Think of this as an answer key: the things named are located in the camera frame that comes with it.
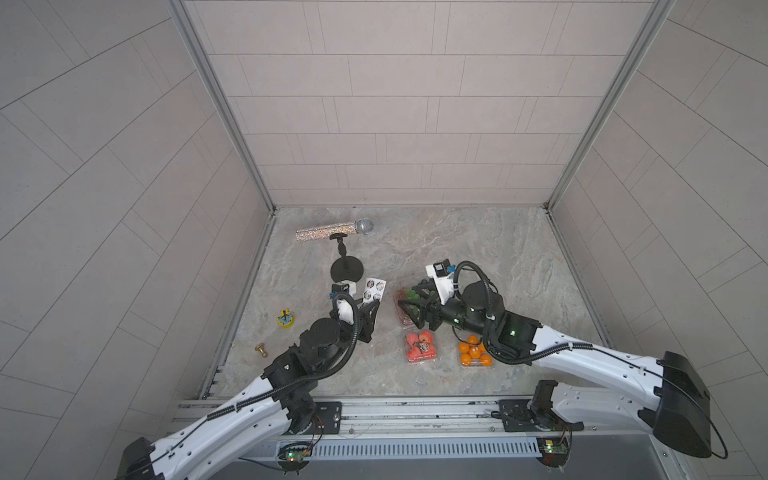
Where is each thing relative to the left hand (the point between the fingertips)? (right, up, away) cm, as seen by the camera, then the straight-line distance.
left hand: (380, 301), depth 73 cm
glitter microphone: (-5, +19, +8) cm, 21 cm away
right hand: (+7, +1, -4) cm, 8 cm away
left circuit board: (-18, -32, -9) cm, 38 cm away
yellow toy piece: (-28, -8, +14) cm, 33 cm away
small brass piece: (-34, -15, +8) cm, 37 cm away
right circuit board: (+41, -34, -5) cm, 53 cm away
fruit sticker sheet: (-1, +3, -2) cm, 4 cm away
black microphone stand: (-13, +5, +23) cm, 27 cm away
